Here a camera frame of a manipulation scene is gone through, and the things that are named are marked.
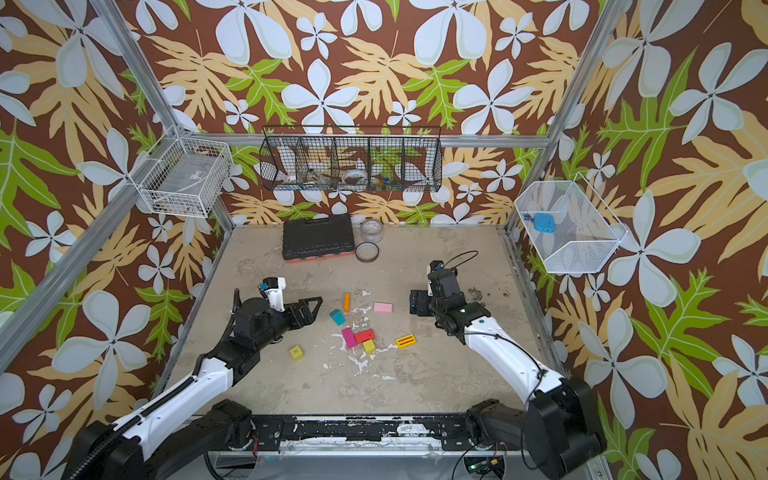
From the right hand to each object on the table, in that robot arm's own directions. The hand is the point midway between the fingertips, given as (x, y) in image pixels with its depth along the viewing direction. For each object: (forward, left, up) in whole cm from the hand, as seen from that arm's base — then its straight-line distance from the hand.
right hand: (418, 296), depth 85 cm
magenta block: (-7, +21, -12) cm, 25 cm away
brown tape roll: (+28, +17, -13) cm, 35 cm away
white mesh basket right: (+14, -43, +13) cm, 47 cm away
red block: (-6, +16, -13) cm, 21 cm away
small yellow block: (-11, +15, -10) cm, 21 cm away
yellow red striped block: (-8, +3, -12) cm, 15 cm away
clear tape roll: (+39, +15, -12) cm, 43 cm away
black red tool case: (+32, +35, -10) cm, 49 cm away
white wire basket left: (+29, +69, +22) cm, 78 cm away
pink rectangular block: (+3, +11, -12) cm, 17 cm away
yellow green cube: (-12, +36, -10) cm, 39 cm away
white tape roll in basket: (+39, +19, +14) cm, 45 cm away
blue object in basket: (+17, -37, +13) cm, 43 cm away
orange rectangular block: (+5, +22, -11) cm, 25 cm away
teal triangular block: (0, +25, -13) cm, 28 cm away
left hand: (-2, +30, +3) cm, 31 cm away
